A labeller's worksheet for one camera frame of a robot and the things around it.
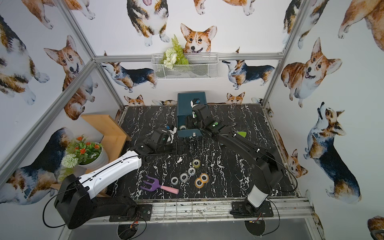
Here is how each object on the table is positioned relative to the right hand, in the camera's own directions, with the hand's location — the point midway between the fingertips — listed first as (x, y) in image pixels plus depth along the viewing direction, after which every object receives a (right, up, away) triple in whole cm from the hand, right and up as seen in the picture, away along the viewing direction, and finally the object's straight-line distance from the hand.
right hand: (194, 112), depth 81 cm
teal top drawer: (-6, -11, +3) cm, 13 cm away
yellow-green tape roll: (-7, -8, +7) cm, 13 cm away
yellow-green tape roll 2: (+1, -30, +9) cm, 32 cm away
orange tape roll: (+2, -40, +2) cm, 40 cm away
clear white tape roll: (-2, -36, +5) cm, 36 cm away
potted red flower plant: (-53, -22, -7) cm, 58 cm away
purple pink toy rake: (-21, -40, +1) cm, 45 cm away
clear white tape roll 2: (-6, -37, +4) cm, 38 cm away
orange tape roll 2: (+6, -37, +3) cm, 37 cm away
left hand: (-7, -16, +1) cm, 18 cm away
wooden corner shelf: (-51, -17, +12) cm, 55 cm away
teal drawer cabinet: (-7, +4, +11) cm, 14 cm away
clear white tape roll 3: (-10, -39, +2) cm, 41 cm away
